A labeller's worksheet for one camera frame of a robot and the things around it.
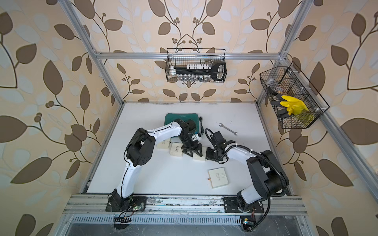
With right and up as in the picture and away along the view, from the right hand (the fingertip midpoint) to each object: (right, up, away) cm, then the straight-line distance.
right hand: (207, 157), depth 91 cm
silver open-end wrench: (+12, +19, +15) cm, 27 cm away
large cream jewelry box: (+5, -8, -10) cm, 14 cm away
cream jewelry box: (-20, +5, +1) cm, 21 cm away
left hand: (-7, +3, -4) cm, 8 cm away
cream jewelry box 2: (-7, +2, -5) cm, 9 cm away
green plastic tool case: (-27, +25, +16) cm, 40 cm away
